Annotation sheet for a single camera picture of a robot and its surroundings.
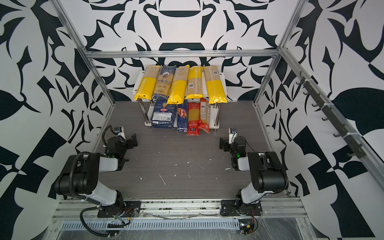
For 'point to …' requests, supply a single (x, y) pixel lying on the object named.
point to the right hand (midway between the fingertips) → (230, 136)
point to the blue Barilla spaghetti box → (182, 116)
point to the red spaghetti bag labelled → (205, 115)
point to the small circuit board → (246, 226)
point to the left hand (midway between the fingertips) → (126, 133)
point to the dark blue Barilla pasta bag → (164, 114)
